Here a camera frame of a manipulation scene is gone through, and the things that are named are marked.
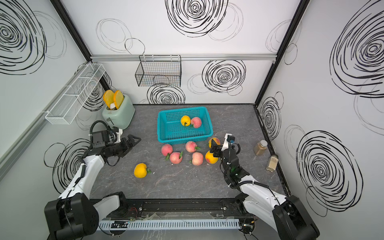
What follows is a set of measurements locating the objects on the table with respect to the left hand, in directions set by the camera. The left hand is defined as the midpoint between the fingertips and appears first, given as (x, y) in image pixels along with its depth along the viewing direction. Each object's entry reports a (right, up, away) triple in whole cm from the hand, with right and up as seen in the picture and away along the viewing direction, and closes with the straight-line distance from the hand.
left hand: (135, 143), depth 82 cm
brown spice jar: (+72, -3, +5) cm, 72 cm away
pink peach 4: (+31, -4, +8) cm, 32 cm away
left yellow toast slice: (-22, +27, +13) cm, 37 cm away
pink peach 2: (+16, -5, +7) cm, 18 cm away
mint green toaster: (-16, +20, +14) cm, 29 cm away
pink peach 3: (+22, -9, +3) cm, 24 cm away
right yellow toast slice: (-17, +27, +15) cm, 35 cm away
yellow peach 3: (+42, -9, +3) cm, 43 cm away
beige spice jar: (+78, -12, +3) cm, 79 cm away
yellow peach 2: (+3, -15, 0) cm, 15 cm away
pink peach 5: (+35, -9, +2) cm, 36 cm away
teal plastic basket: (+25, +9, +22) cm, 34 cm away
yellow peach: (+27, +12, +20) cm, 36 cm away
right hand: (+47, +1, 0) cm, 47 cm away
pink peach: (+35, +11, +20) cm, 41 cm away
